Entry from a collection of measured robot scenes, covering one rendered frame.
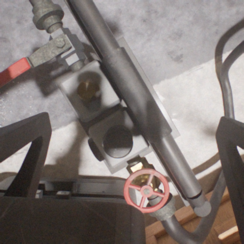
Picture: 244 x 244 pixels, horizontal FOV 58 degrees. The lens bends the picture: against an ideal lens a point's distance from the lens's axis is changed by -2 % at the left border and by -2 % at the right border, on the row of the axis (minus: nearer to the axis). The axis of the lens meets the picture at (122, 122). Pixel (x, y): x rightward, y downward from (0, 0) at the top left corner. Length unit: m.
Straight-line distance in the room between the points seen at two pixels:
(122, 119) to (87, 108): 0.06
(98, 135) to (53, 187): 0.41
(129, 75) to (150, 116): 0.05
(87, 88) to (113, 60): 0.09
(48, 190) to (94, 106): 0.45
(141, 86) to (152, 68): 0.58
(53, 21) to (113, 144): 0.24
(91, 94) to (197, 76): 0.59
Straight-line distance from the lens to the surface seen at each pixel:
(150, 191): 0.37
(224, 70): 0.87
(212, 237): 0.75
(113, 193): 0.75
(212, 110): 0.90
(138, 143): 0.39
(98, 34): 0.29
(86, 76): 0.39
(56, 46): 0.39
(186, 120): 0.87
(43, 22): 0.45
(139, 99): 0.27
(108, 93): 0.38
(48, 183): 0.77
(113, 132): 0.34
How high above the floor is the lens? 0.84
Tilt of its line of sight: 84 degrees down
